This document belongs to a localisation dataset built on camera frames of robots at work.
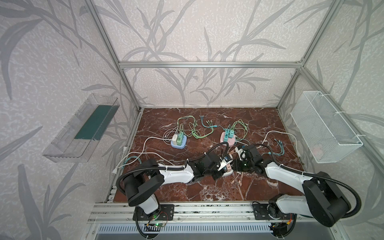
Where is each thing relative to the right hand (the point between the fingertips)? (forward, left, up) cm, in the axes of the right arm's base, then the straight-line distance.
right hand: (230, 161), depth 89 cm
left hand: (-3, +4, +4) cm, 6 cm away
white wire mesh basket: (-3, -37, +31) cm, 48 cm away
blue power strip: (+12, +29, -1) cm, 31 cm away
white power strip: (-7, +2, -1) cm, 8 cm away
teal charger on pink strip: (+17, -2, +4) cm, 17 cm away
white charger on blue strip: (+12, +34, +5) cm, 37 cm away
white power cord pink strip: (+23, -41, -4) cm, 47 cm away
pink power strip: (+14, -3, -1) cm, 15 cm away
